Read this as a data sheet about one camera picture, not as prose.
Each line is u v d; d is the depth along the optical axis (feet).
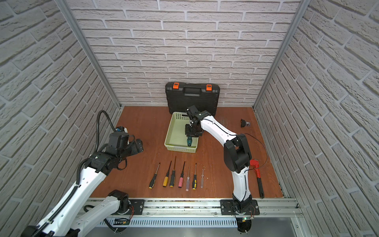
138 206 2.46
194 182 2.62
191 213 2.42
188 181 2.66
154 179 2.68
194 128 2.49
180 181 2.66
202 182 2.66
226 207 2.43
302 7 2.28
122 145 1.86
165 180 2.66
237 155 1.67
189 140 2.81
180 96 3.12
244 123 3.54
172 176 2.72
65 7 2.29
